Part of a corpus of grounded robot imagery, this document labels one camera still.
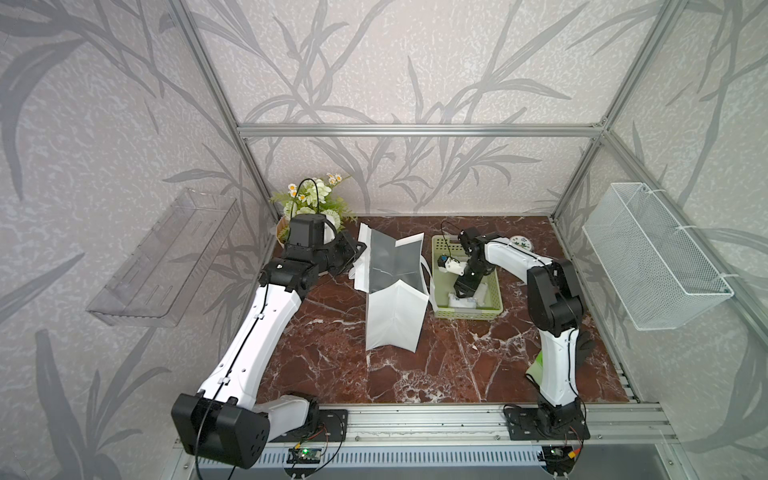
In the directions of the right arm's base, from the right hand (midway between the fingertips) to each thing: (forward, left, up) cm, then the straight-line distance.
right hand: (466, 283), depth 100 cm
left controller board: (-47, +45, -1) cm, 65 cm away
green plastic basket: (-4, +9, +6) cm, 12 cm away
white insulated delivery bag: (-3, +25, +12) cm, 28 cm away
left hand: (-7, +29, +30) cm, 42 cm away
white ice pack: (-9, +3, +3) cm, 10 cm away
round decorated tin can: (+12, -20, +8) cm, 24 cm away
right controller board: (-48, -17, -4) cm, 51 cm away
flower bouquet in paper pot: (+8, +44, +33) cm, 56 cm away
